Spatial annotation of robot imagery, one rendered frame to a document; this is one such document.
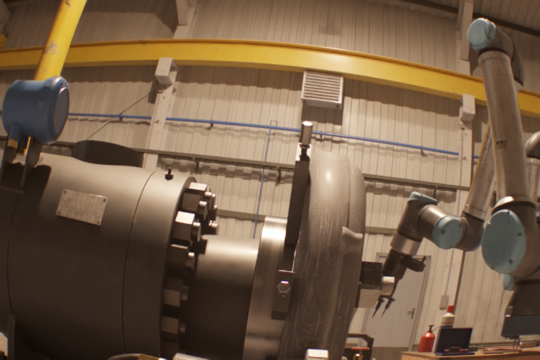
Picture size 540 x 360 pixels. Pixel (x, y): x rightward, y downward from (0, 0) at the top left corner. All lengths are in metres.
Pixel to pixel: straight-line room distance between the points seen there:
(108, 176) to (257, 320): 0.46
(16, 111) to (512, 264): 1.26
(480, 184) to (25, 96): 1.26
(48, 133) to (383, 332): 11.05
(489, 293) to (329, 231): 11.46
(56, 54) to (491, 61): 4.17
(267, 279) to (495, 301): 11.44
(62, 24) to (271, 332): 4.34
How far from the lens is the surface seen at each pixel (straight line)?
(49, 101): 1.46
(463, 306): 12.50
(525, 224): 1.49
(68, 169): 1.53
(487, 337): 12.68
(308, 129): 1.34
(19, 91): 1.53
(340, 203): 1.30
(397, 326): 12.24
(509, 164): 1.56
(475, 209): 1.80
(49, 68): 5.25
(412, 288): 12.29
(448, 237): 1.71
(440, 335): 2.50
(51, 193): 1.46
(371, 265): 1.46
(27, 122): 1.51
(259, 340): 1.38
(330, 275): 1.22
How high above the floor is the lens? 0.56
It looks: 13 degrees up
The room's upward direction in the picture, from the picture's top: 9 degrees clockwise
